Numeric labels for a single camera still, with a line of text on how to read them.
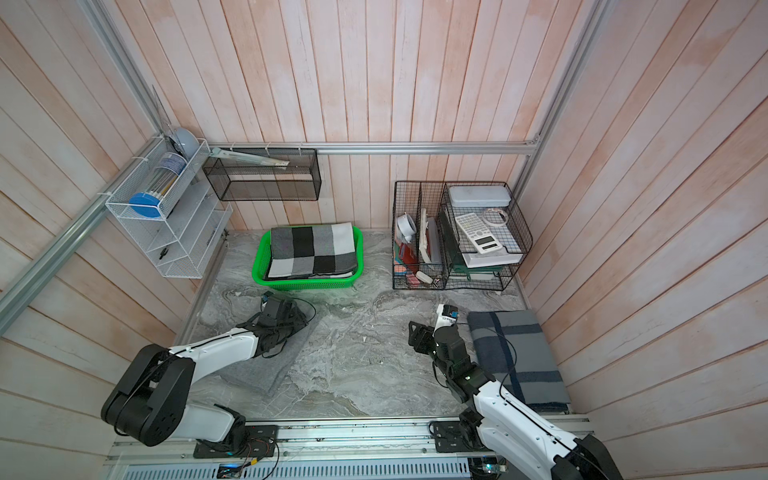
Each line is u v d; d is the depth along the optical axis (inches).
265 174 41.3
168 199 28.3
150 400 16.9
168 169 30.2
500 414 20.7
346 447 28.8
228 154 36.0
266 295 33.1
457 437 28.8
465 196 39.0
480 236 35.1
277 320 28.2
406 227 43.2
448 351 24.9
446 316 29.1
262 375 31.5
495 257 34.7
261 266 39.0
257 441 28.7
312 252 41.0
